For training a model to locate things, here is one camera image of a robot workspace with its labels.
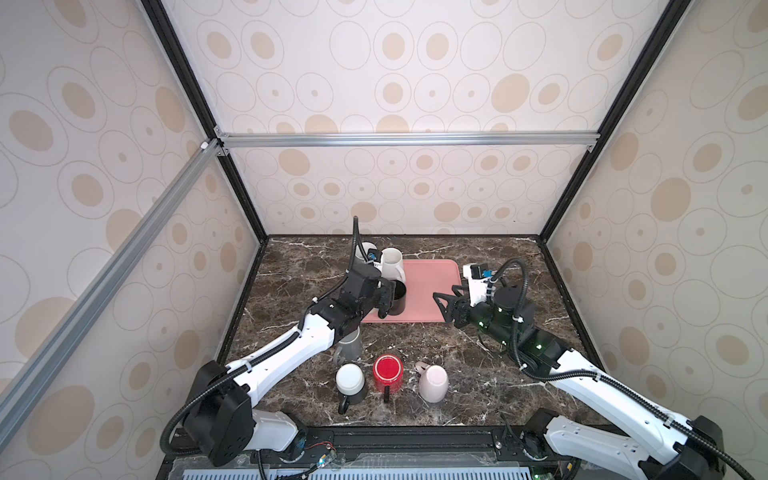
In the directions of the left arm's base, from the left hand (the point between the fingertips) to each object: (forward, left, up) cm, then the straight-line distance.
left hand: (395, 278), depth 79 cm
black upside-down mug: (+3, -2, -20) cm, 20 cm away
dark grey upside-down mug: (-13, +13, -15) cm, 24 cm away
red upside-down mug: (-19, +2, -15) cm, 25 cm away
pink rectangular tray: (+17, -11, -24) cm, 32 cm away
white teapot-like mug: (+16, +1, -15) cm, 22 cm away
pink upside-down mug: (-23, -10, -12) cm, 28 cm away
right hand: (-6, -12, +4) cm, 14 cm away
